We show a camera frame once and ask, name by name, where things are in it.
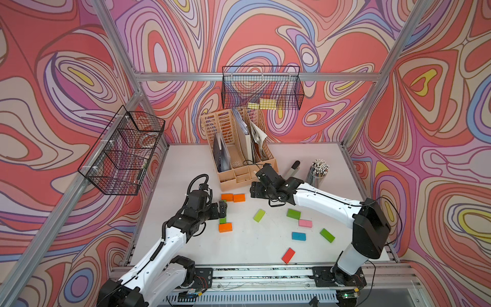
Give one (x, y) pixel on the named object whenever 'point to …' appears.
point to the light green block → (259, 215)
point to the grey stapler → (293, 170)
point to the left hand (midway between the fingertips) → (220, 206)
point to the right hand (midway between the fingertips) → (258, 195)
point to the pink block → (305, 223)
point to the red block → (288, 255)
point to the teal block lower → (300, 236)
